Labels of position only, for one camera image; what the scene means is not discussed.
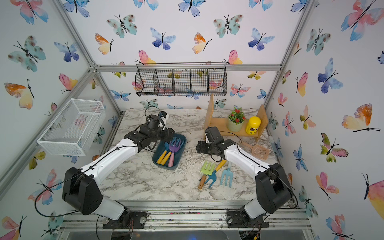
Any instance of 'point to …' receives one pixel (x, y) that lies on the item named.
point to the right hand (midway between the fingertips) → (201, 147)
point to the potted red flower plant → (236, 119)
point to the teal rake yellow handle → (166, 145)
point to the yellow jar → (253, 125)
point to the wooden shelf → (220, 124)
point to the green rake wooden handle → (207, 169)
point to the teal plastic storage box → (160, 148)
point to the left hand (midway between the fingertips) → (172, 130)
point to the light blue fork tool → (227, 173)
